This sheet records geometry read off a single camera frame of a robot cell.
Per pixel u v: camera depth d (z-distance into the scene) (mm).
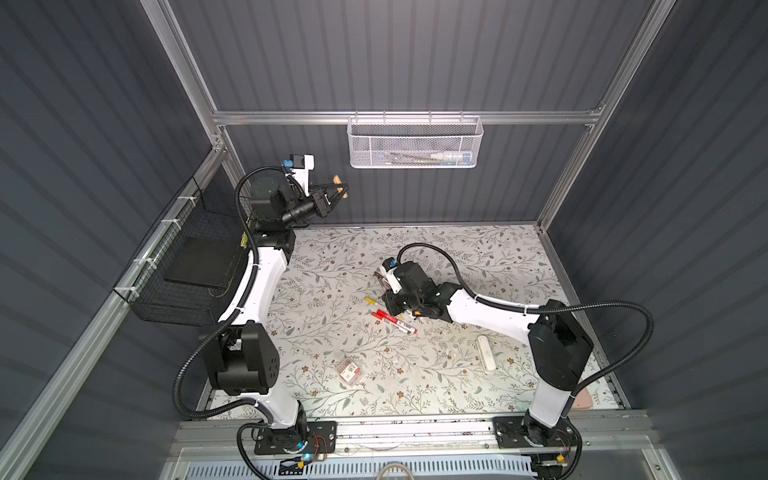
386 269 776
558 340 480
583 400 771
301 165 642
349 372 824
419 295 661
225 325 438
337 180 707
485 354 841
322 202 657
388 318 937
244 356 450
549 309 503
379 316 942
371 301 985
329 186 700
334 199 720
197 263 709
